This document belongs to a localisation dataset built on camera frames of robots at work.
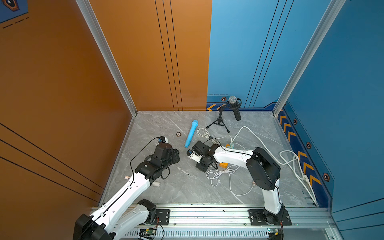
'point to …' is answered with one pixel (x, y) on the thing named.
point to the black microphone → (234, 103)
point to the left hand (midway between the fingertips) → (176, 150)
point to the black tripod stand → (219, 121)
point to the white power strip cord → (276, 160)
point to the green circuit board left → (148, 231)
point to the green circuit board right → (275, 233)
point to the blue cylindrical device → (191, 133)
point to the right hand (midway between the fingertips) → (200, 165)
